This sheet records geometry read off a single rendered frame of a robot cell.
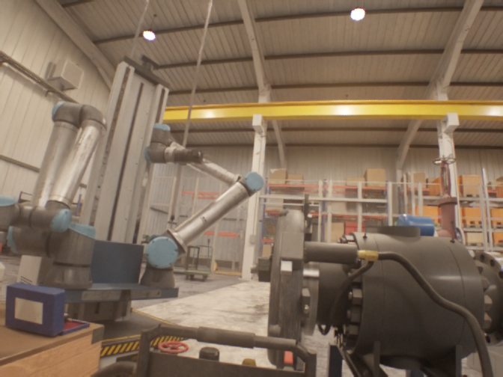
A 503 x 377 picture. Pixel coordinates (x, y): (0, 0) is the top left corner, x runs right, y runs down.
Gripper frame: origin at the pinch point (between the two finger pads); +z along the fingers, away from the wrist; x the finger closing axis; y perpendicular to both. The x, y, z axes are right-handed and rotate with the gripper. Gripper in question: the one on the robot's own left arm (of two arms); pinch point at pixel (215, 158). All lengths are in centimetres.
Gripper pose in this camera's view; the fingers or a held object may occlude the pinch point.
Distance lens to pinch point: 149.6
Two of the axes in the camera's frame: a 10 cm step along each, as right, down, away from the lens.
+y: -0.9, -2.5, -9.6
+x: 0.8, -9.7, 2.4
